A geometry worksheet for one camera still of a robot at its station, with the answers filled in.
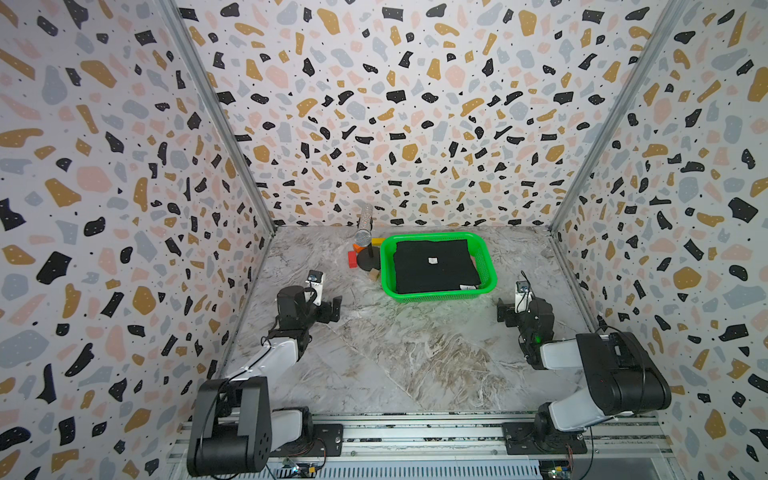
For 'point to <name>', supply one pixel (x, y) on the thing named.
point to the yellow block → (377, 241)
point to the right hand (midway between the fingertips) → (520, 297)
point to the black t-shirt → (443, 265)
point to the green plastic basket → (480, 251)
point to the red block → (352, 260)
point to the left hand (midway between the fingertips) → (326, 293)
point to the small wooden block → (374, 274)
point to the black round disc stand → (369, 258)
